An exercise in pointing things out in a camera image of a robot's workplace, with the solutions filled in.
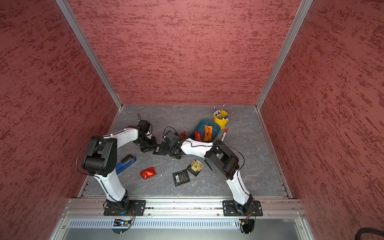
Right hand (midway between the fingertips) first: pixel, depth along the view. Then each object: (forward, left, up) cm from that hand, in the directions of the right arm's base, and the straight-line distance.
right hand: (166, 154), depth 91 cm
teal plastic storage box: (+21, -22, 0) cm, 30 cm away
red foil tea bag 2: (-12, +9, +1) cm, 15 cm away
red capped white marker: (+17, -40, -2) cm, 43 cm away
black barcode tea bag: (-14, -10, -2) cm, 17 cm away
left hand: (+4, +7, -1) cm, 8 cm away
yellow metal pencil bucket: (+21, -38, +3) cm, 44 cm away
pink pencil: (+24, -43, +10) cm, 50 cm away
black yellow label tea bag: (-8, -18, -2) cm, 20 cm away
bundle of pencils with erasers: (+21, -33, +14) cm, 42 cm away
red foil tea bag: (+14, -10, +1) cm, 18 cm away
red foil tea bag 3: (+12, -21, +1) cm, 24 cm away
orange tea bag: (+16, -28, -1) cm, 32 cm away
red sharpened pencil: (+47, -43, -5) cm, 65 cm away
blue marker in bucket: (+23, -40, +8) cm, 47 cm away
